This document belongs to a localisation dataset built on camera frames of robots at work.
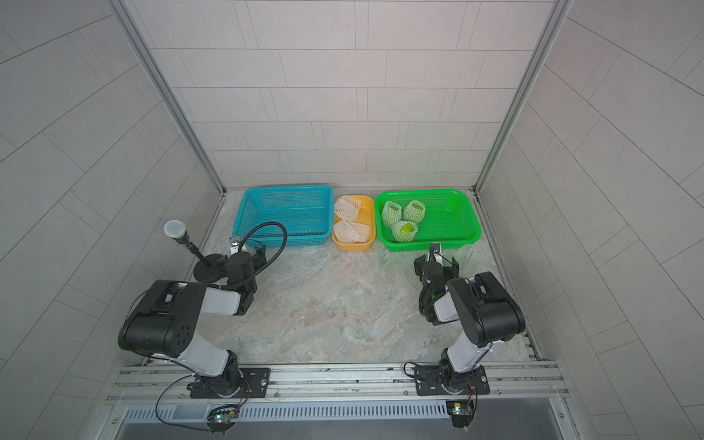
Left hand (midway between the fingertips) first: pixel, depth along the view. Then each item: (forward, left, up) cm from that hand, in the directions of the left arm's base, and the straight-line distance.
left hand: (249, 246), depth 93 cm
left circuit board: (-47, -6, -2) cm, 47 cm away
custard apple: (+13, -58, +4) cm, 60 cm away
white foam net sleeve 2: (+13, -58, +4) cm, 60 cm away
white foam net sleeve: (+13, -49, +4) cm, 51 cm away
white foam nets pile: (+8, -34, 0) cm, 35 cm away
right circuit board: (-46, -65, -4) cm, 79 cm away
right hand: (-1, -66, -1) cm, 66 cm away
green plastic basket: (+15, -73, -2) cm, 75 cm away
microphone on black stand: (-7, +12, -3) cm, 14 cm away
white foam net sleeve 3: (+3, -52, +2) cm, 52 cm away
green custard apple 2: (+5, -55, +4) cm, 55 cm away
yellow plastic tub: (+16, -41, -3) cm, 44 cm away
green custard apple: (+13, -50, +4) cm, 51 cm away
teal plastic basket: (+19, -16, -4) cm, 25 cm away
